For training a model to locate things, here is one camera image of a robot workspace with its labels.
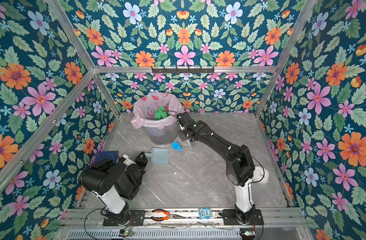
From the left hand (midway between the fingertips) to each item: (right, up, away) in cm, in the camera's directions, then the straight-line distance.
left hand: (145, 148), depth 87 cm
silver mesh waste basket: (+9, +7, +8) cm, 14 cm away
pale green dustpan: (+6, -6, +9) cm, 12 cm away
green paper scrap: (+8, +21, +6) cm, 23 cm away
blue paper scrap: (+17, 0, +11) cm, 20 cm away
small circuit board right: (+55, -38, -17) cm, 69 cm away
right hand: (+23, +10, +2) cm, 26 cm away
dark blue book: (-26, -6, +8) cm, 28 cm away
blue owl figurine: (+34, -31, -13) cm, 48 cm away
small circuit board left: (-5, -38, -17) cm, 42 cm away
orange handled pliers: (+12, -34, -13) cm, 38 cm away
